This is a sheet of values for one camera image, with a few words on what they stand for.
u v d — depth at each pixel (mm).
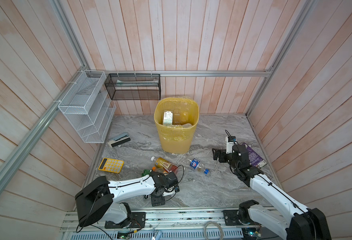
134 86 1038
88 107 721
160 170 839
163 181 621
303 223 390
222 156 749
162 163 865
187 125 826
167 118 900
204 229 701
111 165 918
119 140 1008
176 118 954
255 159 928
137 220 732
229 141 738
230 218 727
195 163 879
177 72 964
